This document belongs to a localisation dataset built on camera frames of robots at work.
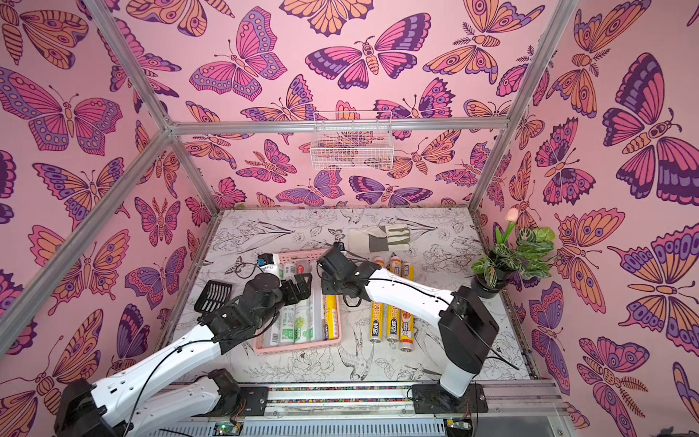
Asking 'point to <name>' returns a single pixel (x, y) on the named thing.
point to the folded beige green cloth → (390, 238)
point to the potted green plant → (514, 250)
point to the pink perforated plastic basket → (311, 255)
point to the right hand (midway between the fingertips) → (323, 286)
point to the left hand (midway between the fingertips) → (305, 276)
